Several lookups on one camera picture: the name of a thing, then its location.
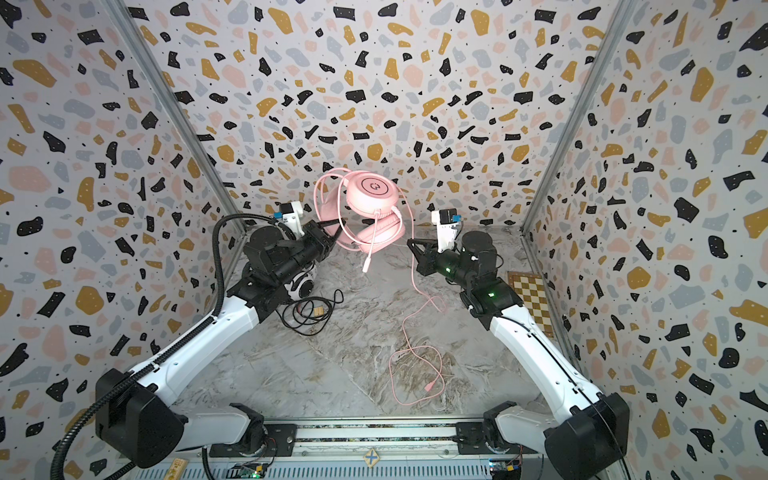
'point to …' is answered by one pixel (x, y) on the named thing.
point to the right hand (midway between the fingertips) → (404, 238)
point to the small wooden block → (318, 311)
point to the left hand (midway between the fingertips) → (345, 215)
